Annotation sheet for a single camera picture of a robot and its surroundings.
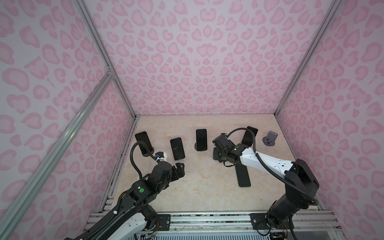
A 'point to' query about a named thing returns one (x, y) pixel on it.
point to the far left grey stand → (147, 154)
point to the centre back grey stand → (196, 146)
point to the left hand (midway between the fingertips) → (179, 165)
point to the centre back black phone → (201, 140)
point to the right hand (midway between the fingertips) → (216, 153)
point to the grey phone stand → (270, 139)
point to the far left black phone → (143, 136)
